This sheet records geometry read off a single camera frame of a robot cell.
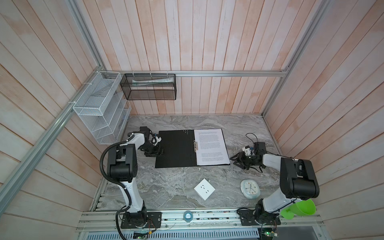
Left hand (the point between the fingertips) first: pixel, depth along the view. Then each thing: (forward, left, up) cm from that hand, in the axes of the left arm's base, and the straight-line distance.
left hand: (160, 156), depth 95 cm
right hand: (-2, -47, 0) cm, 47 cm away
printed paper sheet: (+7, -35, -3) cm, 36 cm away
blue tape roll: (-33, -18, -1) cm, 38 cm away
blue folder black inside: (+8, -21, -1) cm, 22 cm away
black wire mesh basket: (+42, +10, +24) cm, 50 cm away
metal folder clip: (+9, -23, -1) cm, 25 cm away
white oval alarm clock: (-20, -53, +1) cm, 57 cm away
